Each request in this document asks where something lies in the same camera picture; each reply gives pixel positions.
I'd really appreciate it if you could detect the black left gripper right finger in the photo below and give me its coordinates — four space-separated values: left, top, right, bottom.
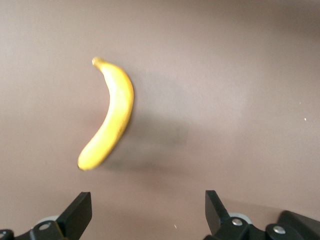
203 189 305 240

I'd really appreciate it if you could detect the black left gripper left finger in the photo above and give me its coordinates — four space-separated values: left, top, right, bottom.
0 191 93 240

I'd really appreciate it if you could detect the yellow banana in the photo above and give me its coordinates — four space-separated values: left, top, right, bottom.
77 57 135 172

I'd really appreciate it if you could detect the brown table cover sheet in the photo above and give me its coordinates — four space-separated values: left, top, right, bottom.
0 0 320 240

